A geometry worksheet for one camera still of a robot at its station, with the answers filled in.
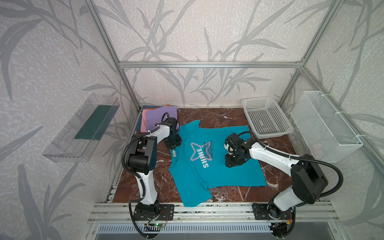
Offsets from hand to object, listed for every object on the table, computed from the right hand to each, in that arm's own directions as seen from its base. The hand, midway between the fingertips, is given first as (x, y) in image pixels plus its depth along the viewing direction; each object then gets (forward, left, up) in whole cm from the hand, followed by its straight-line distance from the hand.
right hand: (227, 159), depth 86 cm
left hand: (+15, +29, -3) cm, 33 cm away
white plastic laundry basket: (+37, -35, -7) cm, 51 cm away
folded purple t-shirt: (+35, +50, -1) cm, 61 cm away
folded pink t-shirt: (+29, +56, +1) cm, 63 cm away
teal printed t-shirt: (0, +17, -5) cm, 18 cm away
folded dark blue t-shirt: (+28, +61, -3) cm, 67 cm away
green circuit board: (-31, +35, -4) cm, 47 cm away
